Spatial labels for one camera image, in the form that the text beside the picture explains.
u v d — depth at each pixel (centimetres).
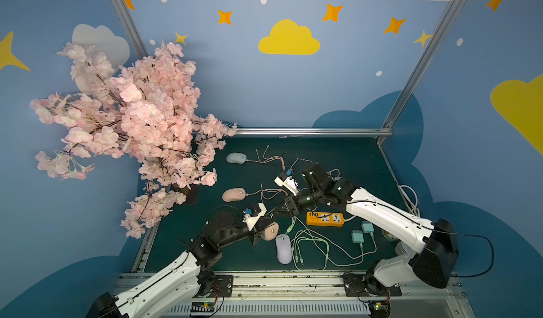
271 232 73
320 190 58
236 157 110
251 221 63
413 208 98
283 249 81
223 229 56
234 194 96
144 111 44
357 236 85
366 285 66
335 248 82
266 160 111
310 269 80
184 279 52
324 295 74
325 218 88
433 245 41
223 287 73
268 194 98
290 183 67
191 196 98
